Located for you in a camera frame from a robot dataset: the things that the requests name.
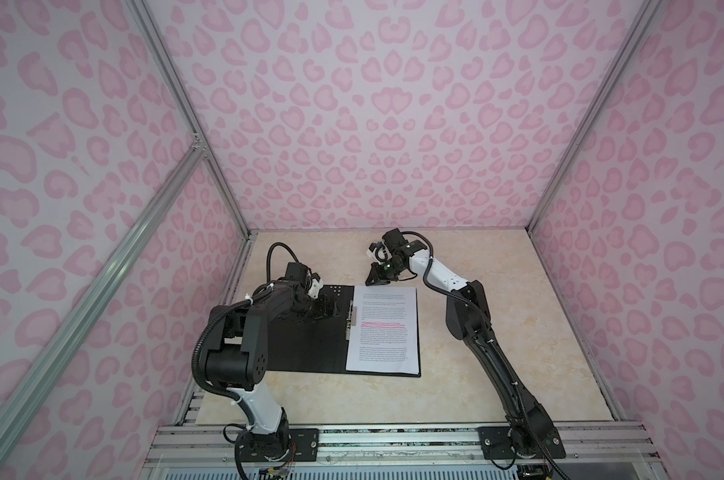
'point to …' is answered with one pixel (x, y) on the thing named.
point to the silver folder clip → (351, 320)
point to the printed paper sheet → (384, 339)
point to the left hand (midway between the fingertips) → (331, 312)
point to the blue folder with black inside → (317, 344)
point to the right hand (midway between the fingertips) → (370, 278)
